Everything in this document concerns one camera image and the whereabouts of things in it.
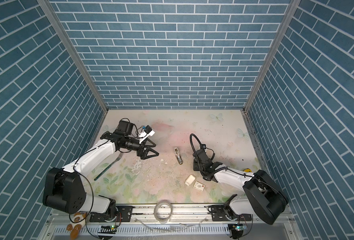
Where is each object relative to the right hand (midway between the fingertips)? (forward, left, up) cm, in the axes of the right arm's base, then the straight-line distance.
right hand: (196, 160), depth 91 cm
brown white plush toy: (-36, +54, +2) cm, 65 cm away
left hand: (-3, +22, +15) cm, 27 cm away
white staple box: (-15, -2, -2) cm, 15 cm away
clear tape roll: (-33, +15, 0) cm, 36 cm away
